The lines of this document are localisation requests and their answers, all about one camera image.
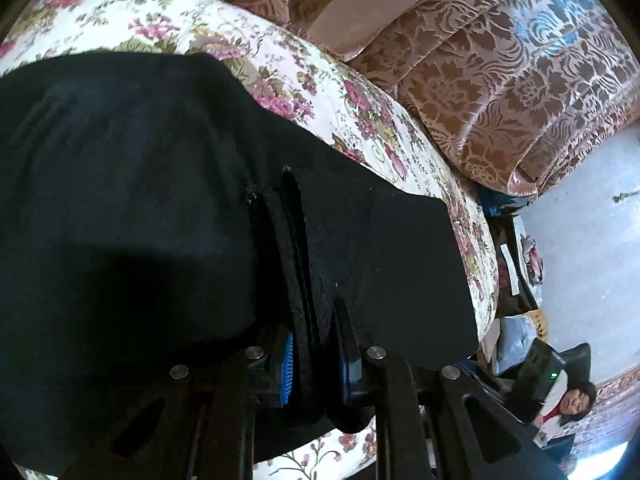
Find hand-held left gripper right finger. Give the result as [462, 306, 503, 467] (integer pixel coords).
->
[336, 299, 571, 480]

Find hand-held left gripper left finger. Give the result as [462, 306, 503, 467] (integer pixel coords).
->
[65, 335, 297, 480]

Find black pants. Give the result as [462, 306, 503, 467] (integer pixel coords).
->
[0, 52, 478, 478]

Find grey plastic bag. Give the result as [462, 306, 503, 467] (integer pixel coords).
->
[497, 316, 542, 376]

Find black bag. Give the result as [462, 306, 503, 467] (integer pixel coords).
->
[487, 215, 541, 316]

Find pink patterned cloth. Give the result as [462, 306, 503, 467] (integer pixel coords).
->
[520, 234, 547, 286]

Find blue plastic bag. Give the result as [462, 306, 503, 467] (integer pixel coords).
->
[477, 185, 536, 218]

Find floral bed sheet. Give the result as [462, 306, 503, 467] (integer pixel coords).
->
[0, 0, 501, 480]

